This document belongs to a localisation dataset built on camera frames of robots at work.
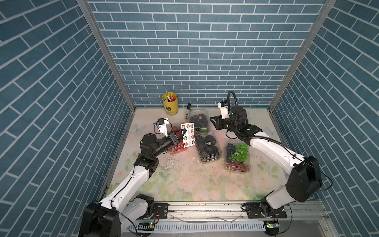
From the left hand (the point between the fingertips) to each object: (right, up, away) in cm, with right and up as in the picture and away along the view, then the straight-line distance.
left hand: (190, 132), depth 71 cm
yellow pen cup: (-16, +22, +38) cm, 47 cm away
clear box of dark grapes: (+6, +7, +32) cm, 33 cm away
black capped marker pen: (-4, +15, +44) cm, 47 cm away
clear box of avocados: (+10, -10, +18) cm, 23 cm away
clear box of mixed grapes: (+27, -16, +15) cm, 35 cm away
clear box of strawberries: (-4, -6, -2) cm, 8 cm away
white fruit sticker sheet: (-1, -2, +2) cm, 4 cm away
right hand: (+12, +8, +10) cm, 18 cm away
